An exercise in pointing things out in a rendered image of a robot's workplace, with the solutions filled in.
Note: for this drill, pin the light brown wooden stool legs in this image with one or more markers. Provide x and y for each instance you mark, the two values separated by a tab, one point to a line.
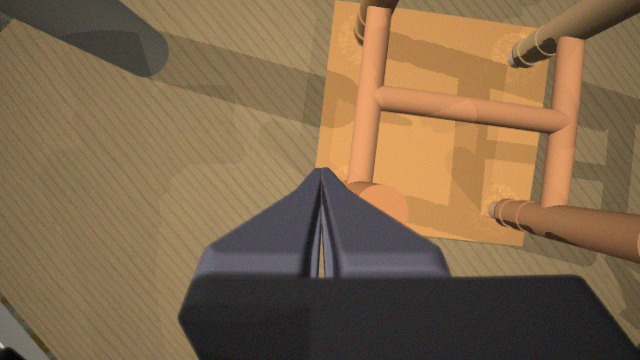
612	233

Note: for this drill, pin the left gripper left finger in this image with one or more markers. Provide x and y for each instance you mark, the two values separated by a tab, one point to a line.
279	239

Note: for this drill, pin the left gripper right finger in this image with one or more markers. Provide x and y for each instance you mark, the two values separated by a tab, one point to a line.
369	243

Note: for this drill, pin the tall beige cylinder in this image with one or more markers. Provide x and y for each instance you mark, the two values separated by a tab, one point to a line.
106	29

